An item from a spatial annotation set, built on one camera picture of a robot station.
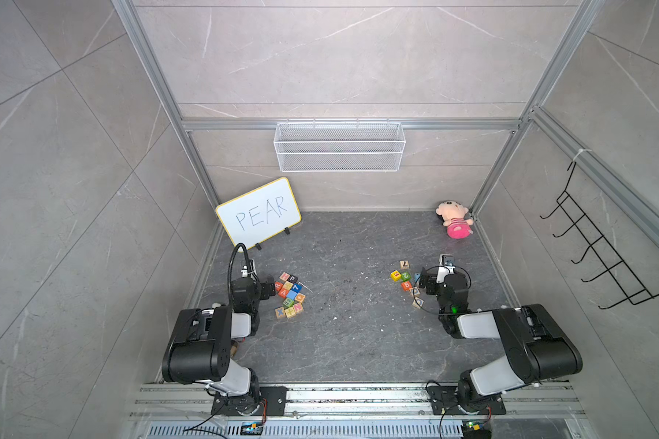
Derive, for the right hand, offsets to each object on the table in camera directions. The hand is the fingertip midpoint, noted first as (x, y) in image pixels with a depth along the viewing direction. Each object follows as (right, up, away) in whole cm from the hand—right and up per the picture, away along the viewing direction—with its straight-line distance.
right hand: (441, 268), depth 93 cm
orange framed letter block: (-49, -10, 0) cm, 50 cm away
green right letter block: (-11, -4, +5) cm, 13 cm away
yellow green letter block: (-52, -14, -4) cm, 54 cm away
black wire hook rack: (+31, +8, -26) cm, 41 cm away
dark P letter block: (-52, -5, +5) cm, 53 cm away
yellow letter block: (-15, -3, +5) cm, 16 cm away
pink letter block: (-50, -13, -3) cm, 51 cm away
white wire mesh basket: (-35, +45, +8) cm, 57 cm away
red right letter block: (-11, -7, +5) cm, 14 cm away
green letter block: (-53, -11, -2) cm, 54 cm away
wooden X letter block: (-56, -14, -3) cm, 58 cm away
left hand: (-64, -2, +1) cm, 64 cm away
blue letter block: (-51, -8, +2) cm, 52 cm away
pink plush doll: (+12, +19, +18) cm, 29 cm away
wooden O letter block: (-9, -12, -2) cm, 15 cm away
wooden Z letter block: (-11, +1, +8) cm, 14 cm away
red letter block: (-55, -9, 0) cm, 56 cm away
